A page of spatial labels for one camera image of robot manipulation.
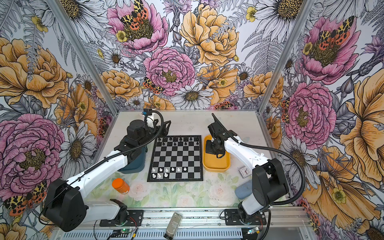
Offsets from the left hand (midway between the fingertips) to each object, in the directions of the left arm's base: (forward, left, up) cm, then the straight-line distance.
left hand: (164, 124), depth 81 cm
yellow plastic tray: (-10, -26, -25) cm, 37 cm away
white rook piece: (-19, +7, -22) cm, 30 cm away
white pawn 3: (-16, 0, -22) cm, 27 cm away
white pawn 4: (-16, -7, -21) cm, 27 cm away
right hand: (-10, -25, -15) cm, 30 cm away
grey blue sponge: (-28, -42, -22) cm, 55 cm away
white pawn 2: (-15, +4, -21) cm, 27 cm away
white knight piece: (-19, +4, -22) cm, 29 cm away
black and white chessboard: (-8, -5, -23) cm, 24 cm away
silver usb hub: (-43, -6, -20) cm, 48 cm away
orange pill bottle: (-26, +21, -15) cm, 37 cm away
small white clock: (-17, -44, -22) cm, 53 cm away
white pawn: (-16, +8, -22) cm, 28 cm away
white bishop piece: (-19, +1, -22) cm, 29 cm away
